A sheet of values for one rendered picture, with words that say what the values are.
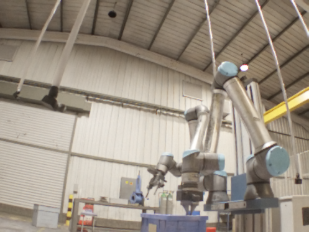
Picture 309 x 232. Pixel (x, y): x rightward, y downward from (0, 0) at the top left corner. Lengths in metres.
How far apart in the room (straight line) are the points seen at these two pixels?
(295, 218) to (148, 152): 7.94
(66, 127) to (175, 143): 4.56
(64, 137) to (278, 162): 8.15
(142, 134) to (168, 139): 1.16
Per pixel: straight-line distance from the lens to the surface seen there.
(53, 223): 6.18
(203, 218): 0.96
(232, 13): 9.54
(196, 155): 1.10
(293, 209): 1.61
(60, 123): 8.97
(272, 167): 1.20
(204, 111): 1.84
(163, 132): 9.57
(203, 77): 11.63
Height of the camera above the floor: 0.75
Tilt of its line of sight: 23 degrees up
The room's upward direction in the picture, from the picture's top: 4 degrees clockwise
